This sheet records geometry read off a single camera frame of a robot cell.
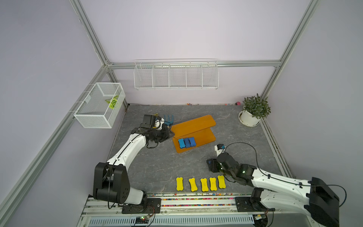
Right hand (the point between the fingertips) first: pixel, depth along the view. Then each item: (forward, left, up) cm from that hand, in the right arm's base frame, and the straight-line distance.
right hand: (208, 160), depth 82 cm
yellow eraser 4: (-12, -2, -6) cm, 13 cm away
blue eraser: (+14, +16, -5) cm, 21 cm away
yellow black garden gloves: (+39, +36, -4) cm, 53 cm away
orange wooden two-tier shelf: (+18, +3, +5) cm, 19 cm away
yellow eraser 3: (-12, +3, -6) cm, 13 cm away
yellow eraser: (-11, +9, -6) cm, 16 cm away
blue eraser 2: (+15, +12, -5) cm, 19 cm away
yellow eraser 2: (-11, +17, -6) cm, 21 cm away
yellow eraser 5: (-10, -8, -6) cm, 14 cm away
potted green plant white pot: (+30, -33, +12) cm, 46 cm away
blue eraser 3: (+15, +9, -5) cm, 18 cm away
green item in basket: (+26, +55, +22) cm, 65 cm away
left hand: (+12, +21, +8) cm, 25 cm away
